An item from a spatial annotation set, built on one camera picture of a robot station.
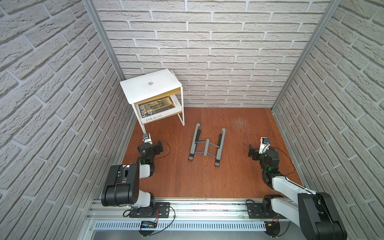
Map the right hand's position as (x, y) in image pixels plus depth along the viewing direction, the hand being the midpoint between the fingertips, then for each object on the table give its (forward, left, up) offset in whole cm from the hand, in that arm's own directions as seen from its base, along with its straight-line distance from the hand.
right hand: (255, 143), depth 88 cm
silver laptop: (+23, +68, +27) cm, 77 cm away
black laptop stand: (+2, +29, -4) cm, 29 cm away
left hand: (+8, +65, -1) cm, 66 cm away
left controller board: (-36, +62, -10) cm, 72 cm away
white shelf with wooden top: (+16, +56, +27) cm, 65 cm away
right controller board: (-41, +2, -10) cm, 42 cm away
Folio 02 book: (+23, +58, +11) cm, 63 cm away
